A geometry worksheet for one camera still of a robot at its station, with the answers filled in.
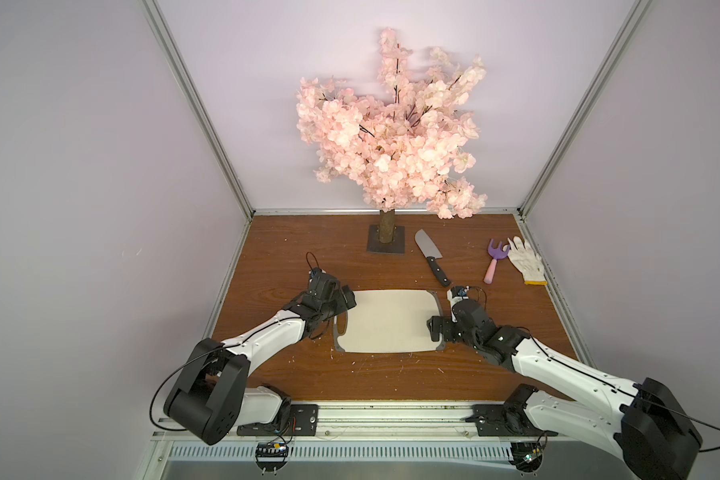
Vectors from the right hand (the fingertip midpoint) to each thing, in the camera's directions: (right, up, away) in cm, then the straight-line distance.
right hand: (443, 315), depth 84 cm
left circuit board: (-45, -31, -13) cm, 57 cm away
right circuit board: (+16, -30, -15) cm, 37 cm away
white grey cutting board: (-17, -4, +6) cm, 18 cm away
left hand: (-29, +4, +5) cm, 30 cm away
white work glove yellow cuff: (+35, +14, +20) cm, 43 cm away
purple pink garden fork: (+25, +17, +22) cm, 37 cm away
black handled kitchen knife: (+2, +17, +23) cm, 29 cm away
